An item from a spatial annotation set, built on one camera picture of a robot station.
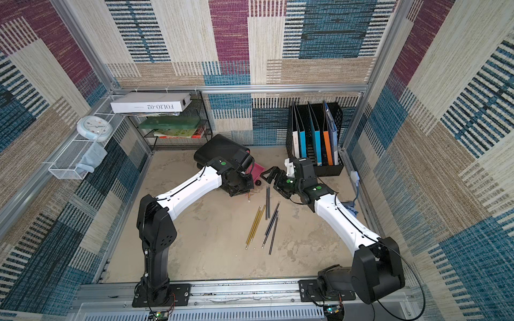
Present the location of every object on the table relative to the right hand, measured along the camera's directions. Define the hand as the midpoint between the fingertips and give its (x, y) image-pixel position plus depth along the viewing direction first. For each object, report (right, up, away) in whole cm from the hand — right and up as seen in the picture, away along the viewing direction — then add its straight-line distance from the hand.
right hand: (265, 178), depth 80 cm
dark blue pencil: (+5, -17, +14) cm, 22 cm away
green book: (-43, +26, +19) cm, 53 cm away
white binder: (+13, +18, +6) cm, 23 cm away
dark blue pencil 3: (+3, -21, +11) cm, 24 cm away
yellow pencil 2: (-4, -22, +9) cm, 24 cm away
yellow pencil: (-5, -22, +11) cm, 25 cm away
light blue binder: (+16, +17, +7) cm, 25 cm away
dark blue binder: (+29, +18, +5) cm, 35 cm away
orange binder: (+28, +15, +11) cm, 34 cm away
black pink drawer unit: (-21, +14, +22) cm, 33 cm away
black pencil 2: (+2, -13, +19) cm, 23 cm away
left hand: (-6, -5, +6) cm, 10 cm away
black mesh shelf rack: (-39, +23, +22) cm, 50 cm away
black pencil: (+1, -13, +19) cm, 23 cm away
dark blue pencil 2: (+4, -25, +8) cm, 27 cm away
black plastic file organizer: (+22, +18, +7) cm, 29 cm away
